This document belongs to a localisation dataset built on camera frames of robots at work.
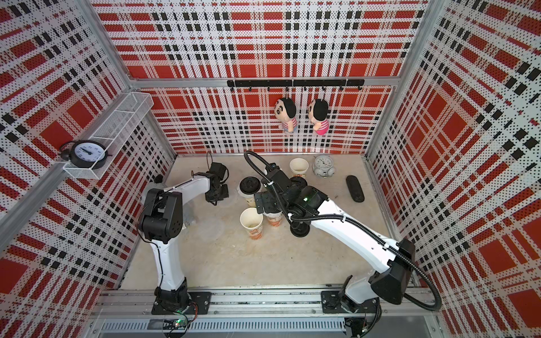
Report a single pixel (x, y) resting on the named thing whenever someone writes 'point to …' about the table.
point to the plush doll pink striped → (318, 113)
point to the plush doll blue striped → (284, 110)
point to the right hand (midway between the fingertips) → (273, 196)
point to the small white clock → (322, 166)
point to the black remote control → (356, 190)
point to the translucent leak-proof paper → (248, 195)
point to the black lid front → (299, 229)
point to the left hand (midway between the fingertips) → (224, 195)
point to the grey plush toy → (160, 182)
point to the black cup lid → (250, 185)
